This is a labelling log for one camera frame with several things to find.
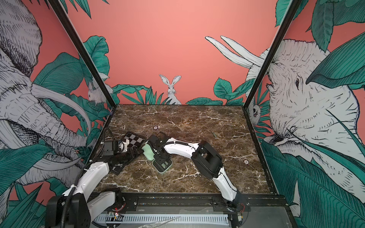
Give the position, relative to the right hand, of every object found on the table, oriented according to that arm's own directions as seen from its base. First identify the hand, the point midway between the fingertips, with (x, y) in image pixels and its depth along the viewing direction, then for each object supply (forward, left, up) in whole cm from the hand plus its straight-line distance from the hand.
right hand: (160, 157), depth 89 cm
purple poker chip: (+25, +8, -2) cm, 26 cm away
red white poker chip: (-1, -55, -3) cm, 55 cm away
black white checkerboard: (+11, +20, +2) cm, 23 cm away
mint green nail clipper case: (+2, +7, +3) cm, 8 cm away
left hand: (+1, +11, +6) cm, 13 cm away
